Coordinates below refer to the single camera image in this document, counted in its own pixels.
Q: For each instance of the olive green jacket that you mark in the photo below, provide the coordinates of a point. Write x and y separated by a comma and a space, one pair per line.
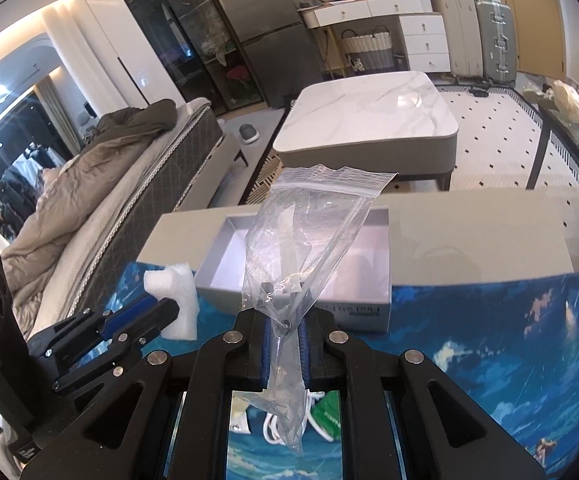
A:
134, 122

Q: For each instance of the dark glass display cabinet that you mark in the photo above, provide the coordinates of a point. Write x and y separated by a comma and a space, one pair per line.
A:
198, 51

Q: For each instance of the clear zip plastic bag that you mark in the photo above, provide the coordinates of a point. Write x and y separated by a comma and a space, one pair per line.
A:
301, 233

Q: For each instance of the silver refrigerator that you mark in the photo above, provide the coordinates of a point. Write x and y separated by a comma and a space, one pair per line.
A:
277, 45

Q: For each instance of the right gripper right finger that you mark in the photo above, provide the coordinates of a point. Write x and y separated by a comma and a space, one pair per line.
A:
401, 417

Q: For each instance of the blue sky desk mat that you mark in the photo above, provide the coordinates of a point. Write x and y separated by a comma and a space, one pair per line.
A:
513, 347

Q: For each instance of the white foam block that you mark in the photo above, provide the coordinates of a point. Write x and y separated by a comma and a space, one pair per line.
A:
176, 283

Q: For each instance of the beige blanket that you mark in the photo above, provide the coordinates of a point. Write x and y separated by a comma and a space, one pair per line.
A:
71, 198

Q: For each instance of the grey slipper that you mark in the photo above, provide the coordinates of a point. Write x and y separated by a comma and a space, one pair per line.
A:
248, 134

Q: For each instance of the woven basket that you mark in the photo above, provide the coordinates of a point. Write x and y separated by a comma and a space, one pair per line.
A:
369, 53

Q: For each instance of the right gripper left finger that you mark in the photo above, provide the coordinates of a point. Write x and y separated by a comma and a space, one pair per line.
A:
165, 417

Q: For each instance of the wooden door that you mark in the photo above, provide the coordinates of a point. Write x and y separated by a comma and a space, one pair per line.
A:
539, 36

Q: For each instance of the white plush toy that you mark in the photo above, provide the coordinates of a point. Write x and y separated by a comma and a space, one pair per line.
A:
566, 99

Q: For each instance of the silver suitcase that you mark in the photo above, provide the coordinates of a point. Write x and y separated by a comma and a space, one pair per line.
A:
498, 40

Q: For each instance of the beige suitcase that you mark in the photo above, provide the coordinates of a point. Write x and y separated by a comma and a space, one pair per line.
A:
463, 36

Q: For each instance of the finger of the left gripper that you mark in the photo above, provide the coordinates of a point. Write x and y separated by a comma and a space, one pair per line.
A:
79, 334
122, 351

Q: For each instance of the white drawer desk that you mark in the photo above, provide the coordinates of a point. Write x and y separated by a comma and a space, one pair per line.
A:
418, 33

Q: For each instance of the marble coffee table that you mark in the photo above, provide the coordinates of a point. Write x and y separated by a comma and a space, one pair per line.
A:
396, 122

